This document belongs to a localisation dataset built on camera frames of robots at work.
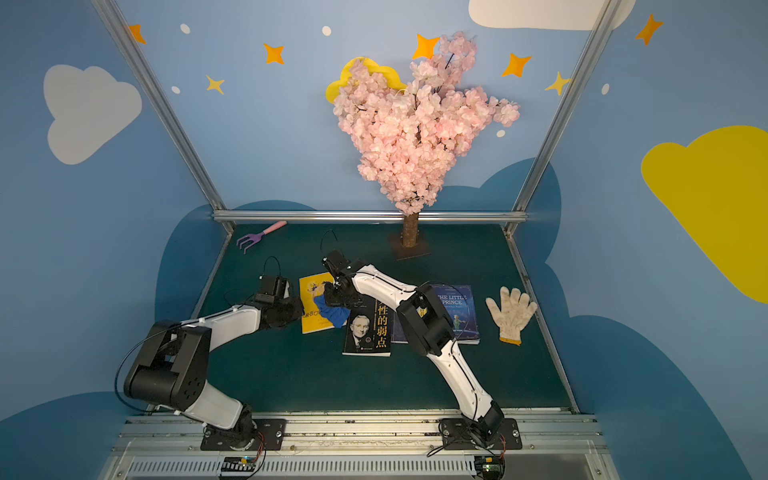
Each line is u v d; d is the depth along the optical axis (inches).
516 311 38.6
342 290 31.3
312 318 37.2
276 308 29.4
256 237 45.2
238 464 28.9
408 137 27.7
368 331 36.2
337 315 35.7
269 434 29.5
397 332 36.2
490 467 28.8
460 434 29.7
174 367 17.8
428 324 23.4
